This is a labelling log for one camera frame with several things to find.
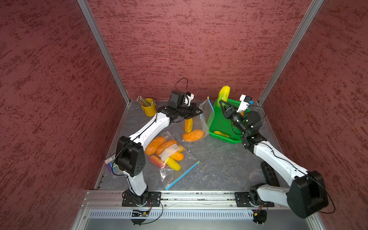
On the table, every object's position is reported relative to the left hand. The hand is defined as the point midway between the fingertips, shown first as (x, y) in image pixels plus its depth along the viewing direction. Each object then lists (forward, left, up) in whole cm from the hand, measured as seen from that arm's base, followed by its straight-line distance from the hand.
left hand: (201, 113), depth 79 cm
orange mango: (-17, +14, -19) cm, 29 cm away
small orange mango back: (+5, +8, -19) cm, 21 cm away
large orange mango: (-11, +24, -20) cm, 33 cm away
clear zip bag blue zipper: (-29, +18, -20) cm, 39 cm away
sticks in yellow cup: (+20, +42, -10) cm, 48 cm away
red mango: (-20, +26, -21) cm, 39 cm away
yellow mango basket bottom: (-1, -15, -21) cm, 25 cm away
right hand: (+1, -9, +7) cm, 11 cm away
